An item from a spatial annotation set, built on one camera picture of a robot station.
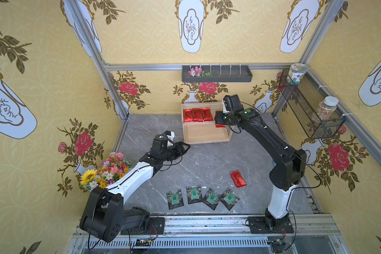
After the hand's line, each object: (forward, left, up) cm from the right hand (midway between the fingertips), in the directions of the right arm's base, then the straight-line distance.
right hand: (224, 115), depth 88 cm
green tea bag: (-39, +25, -23) cm, 52 cm away
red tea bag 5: (-28, -8, -21) cm, 36 cm away
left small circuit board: (-58, +38, -26) cm, 74 cm away
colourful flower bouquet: (-32, +53, -4) cm, 62 cm away
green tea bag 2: (-36, +15, -23) cm, 45 cm away
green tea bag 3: (-38, +6, -23) cm, 45 cm away
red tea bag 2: (+1, +15, -1) cm, 15 cm away
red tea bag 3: (+1, +9, -1) cm, 10 cm away
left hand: (-16, +22, -8) cm, 28 cm away
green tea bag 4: (-38, -3, -23) cm, 44 cm away
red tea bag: (0, +20, -1) cm, 20 cm away
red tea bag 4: (-6, +3, -1) cm, 7 cm away
